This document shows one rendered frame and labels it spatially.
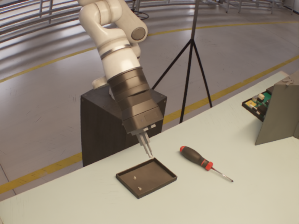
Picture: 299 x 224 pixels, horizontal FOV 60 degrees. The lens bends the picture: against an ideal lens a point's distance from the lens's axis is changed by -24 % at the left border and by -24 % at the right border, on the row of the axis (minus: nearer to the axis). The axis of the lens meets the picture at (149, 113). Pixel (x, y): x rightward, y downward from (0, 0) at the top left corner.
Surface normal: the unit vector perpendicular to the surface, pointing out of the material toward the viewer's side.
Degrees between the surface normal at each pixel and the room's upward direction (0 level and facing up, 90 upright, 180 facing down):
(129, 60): 45
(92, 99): 0
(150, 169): 0
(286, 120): 90
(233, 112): 0
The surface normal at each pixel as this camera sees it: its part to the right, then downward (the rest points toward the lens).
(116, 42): 0.25, -0.11
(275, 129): 0.29, 0.58
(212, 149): 0.11, -0.82
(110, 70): -0.58, 0.24
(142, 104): 0.53, -0.28
